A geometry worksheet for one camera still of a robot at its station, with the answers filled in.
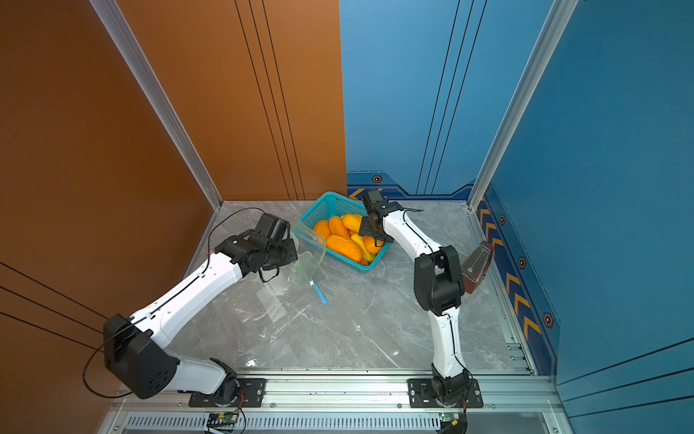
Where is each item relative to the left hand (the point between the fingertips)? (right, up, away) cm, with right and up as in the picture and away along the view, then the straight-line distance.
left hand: (295, 248), depth 82 cm
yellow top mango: (+17, +9, +18) cm, 26 cm away
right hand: (+25, +5, +16) cm, 30 cm away
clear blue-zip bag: (-5, -19, +8) cm, 21 cm away
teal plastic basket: (+8, +16, +30) cm, 35 cm away
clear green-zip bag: (+4, -2, +6) cm, 8 cm away
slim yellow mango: (+23, -4, +14) cm, 27 cm away
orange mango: (+24, +1, +11) cm, 26 cm away
